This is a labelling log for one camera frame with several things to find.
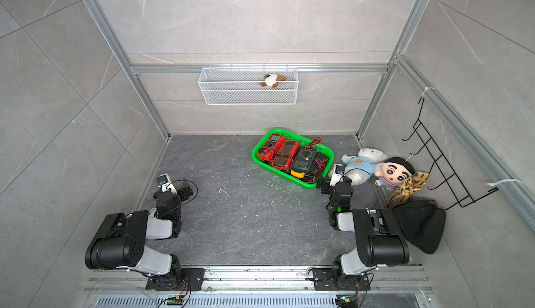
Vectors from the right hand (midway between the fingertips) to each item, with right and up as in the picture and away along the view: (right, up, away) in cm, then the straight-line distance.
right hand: (332, 172), depth 91 cm
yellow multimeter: (-16, -1, +2) cm, 16 cm away
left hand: (-70, -3, -1) cm, 70 cm away
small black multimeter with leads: (-5, +3, +4) cm, 7 cm away
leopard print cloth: (+23, -5, -15) cm, 28 cm away
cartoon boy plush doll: (+21, +1, -10) cm, 24 cm away
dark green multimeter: (-12, +6, +2) cm, 14 cm away
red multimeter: (-27, +12, +10) cm, 31 cm away
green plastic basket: (-9, -5, +6) cm, 12 cm away
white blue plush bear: (+5, +3, -17) cm, 18 cm away
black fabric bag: (+22, -14, -24) cm, 36 cm away
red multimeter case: (-21, +7, +5) cm, 23 cm away
